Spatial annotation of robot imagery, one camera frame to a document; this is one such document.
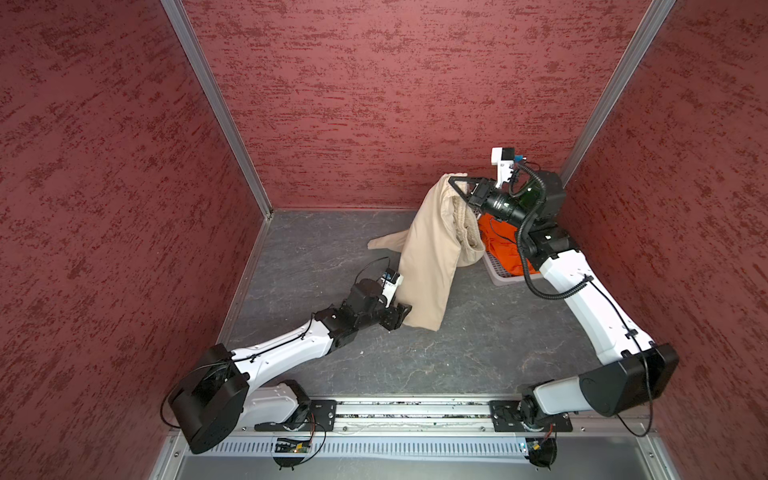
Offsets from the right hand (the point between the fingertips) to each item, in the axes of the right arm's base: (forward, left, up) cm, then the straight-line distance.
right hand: (445, 186), depth 65 cm
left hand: (-13, +10, -33) cm, 37 cm away
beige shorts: (-3, -1, -13) cm, 14 cm away
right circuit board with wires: (-46, -23, -46) cm, 69 cm away
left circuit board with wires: (-44, +39, -47) cm, 75 cm away
